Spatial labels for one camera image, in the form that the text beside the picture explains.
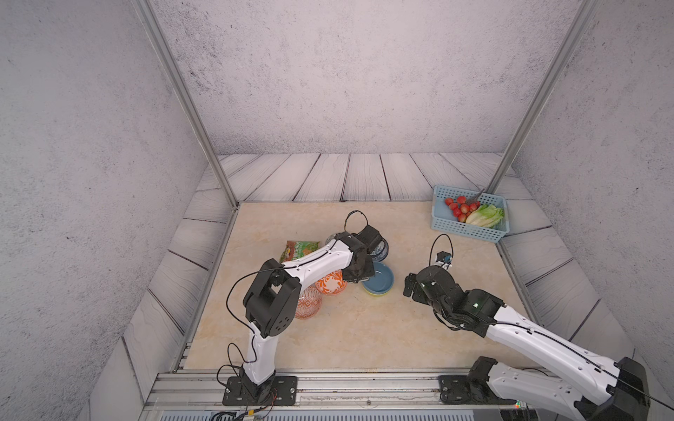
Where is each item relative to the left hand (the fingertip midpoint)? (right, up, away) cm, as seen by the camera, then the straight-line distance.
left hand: (371, 280), depth 88 cm
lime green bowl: (+2, -5, +1) cm, 5 cm away
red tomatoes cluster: (+41, +25, +25) cm, 54 cm away
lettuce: (+49, +22, +20) cm, 58 cm away
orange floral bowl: (-13, -3, +6) cm, 14 cm away
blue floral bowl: (+2, +10, -12) cm, 16 cm away
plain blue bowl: (+4, -1, +2) cm, 4 cm away
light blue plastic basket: (+30, +20, +17) cm, 40 cm away
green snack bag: (-28, +9, +13) cm, 32 cm away
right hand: (+13, +1, -10) cm, 16 cm away
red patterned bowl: (-21, -8, +1) cm, 23 cm away
